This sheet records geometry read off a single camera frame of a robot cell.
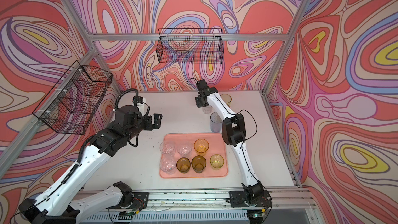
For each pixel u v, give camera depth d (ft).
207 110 3.42
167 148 2.91
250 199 2.14
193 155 2.89
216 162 2.77
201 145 2.90
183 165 2.73
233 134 2.08
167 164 2.75
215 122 2.81
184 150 2.92
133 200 2.37
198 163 2.77
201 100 2.90
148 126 2.06
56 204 1.23
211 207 2.37
